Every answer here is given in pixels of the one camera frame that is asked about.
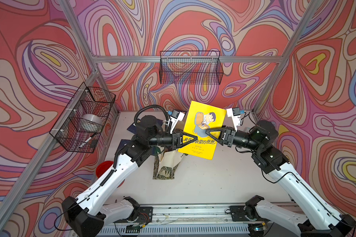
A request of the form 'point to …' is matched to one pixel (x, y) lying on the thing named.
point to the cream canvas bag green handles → (165, 161)
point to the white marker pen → (87, 140)
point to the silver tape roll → (90, 122)
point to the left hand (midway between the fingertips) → (196, 141)
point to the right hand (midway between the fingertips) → (206, 135)
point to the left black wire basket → (86, 100)
